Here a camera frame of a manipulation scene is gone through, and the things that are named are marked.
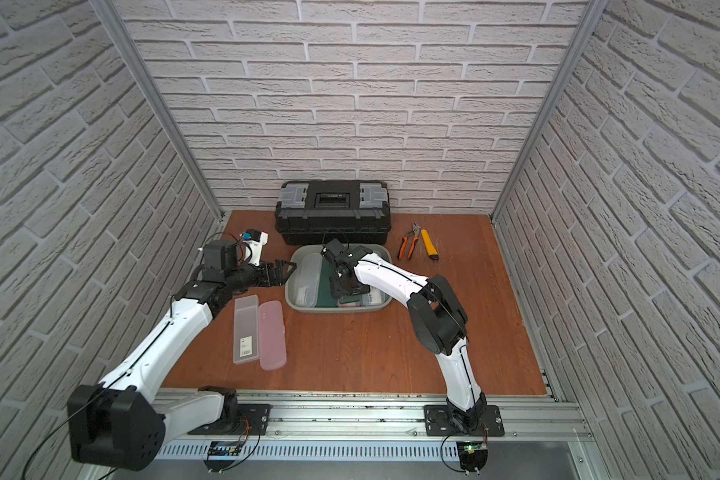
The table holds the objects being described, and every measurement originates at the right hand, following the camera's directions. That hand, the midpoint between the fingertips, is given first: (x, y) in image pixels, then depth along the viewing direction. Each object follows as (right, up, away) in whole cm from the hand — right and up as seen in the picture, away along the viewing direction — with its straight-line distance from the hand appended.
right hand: (350, 289), depth 92 cm
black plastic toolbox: (-14, +25, +5) cm, 29 cm away
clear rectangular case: (-31, -11, -5) cm, 33 cm away
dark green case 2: (-2, -2, -4) cm, 5 cm away
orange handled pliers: (+24, +18, +21) cm, 37 cm away
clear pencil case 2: (+8, -3, 0) cm, 8 cm away
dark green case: (-7, -3, -2) cm, 8 cm away
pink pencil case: (-23, -14, -6) cm, 28 cm away
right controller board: (+31, -37, -21) cm, 53 cm away
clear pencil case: (-15, -2, +2) cm, 15 cm away
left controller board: (-30, -37, -21) cm, 52 cm away
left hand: (-17, +10, -12) cm, 23 cm away
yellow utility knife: (+29, +13, +18) cm, 36 cm away
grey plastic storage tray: (-20, +10, +8) cm, 24 cm away
